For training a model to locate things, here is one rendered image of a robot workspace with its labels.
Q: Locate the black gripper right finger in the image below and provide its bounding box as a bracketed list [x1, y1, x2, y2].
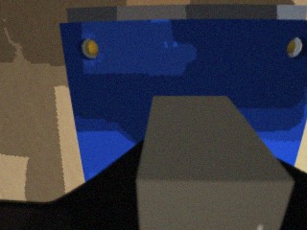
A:
[275, 157, 307, 230]

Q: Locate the blue board with corner holes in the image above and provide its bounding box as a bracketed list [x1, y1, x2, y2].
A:
[59, 18, 307, 230]

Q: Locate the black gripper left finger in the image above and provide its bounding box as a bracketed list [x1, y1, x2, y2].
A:
[0, 139, 145, 230]

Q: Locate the grey base with four posts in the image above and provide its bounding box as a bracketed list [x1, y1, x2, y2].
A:
[66, 4, 307, 58]

